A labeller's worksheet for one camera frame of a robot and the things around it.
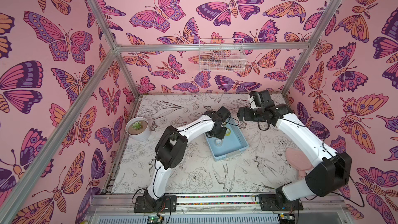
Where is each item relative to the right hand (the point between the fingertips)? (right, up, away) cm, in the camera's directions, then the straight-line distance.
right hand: (242, 114), depth 82 cm
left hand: (-9, -12, +10) cm, 18 cm away
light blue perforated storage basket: (-2, -18, +14) cm, 22 cm away
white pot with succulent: (-58, -8, +7) cm, 59 cm away
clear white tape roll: (-11, -17, +11) cm, 23 cm away
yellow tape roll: (-5, -12, +15) cm, 20 cm away
